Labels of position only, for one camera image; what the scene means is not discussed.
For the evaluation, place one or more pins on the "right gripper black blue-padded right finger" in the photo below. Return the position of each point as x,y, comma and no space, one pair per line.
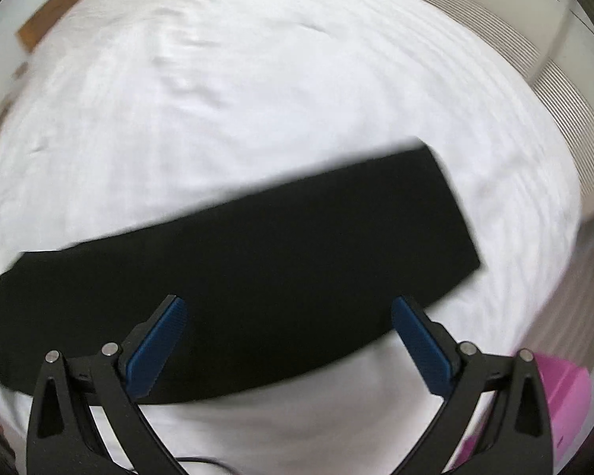
516,437

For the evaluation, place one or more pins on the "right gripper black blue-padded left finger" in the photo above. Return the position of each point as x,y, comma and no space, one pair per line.
63,437

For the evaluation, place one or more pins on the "black pants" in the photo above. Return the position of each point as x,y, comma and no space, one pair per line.
279,282

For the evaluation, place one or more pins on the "pink plastic stool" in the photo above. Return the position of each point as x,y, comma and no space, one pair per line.
567,390

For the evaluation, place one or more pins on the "white bed duvet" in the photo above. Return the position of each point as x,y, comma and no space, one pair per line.
133,113

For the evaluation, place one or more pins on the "white sliding wardrobe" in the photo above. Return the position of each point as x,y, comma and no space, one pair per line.
551,44

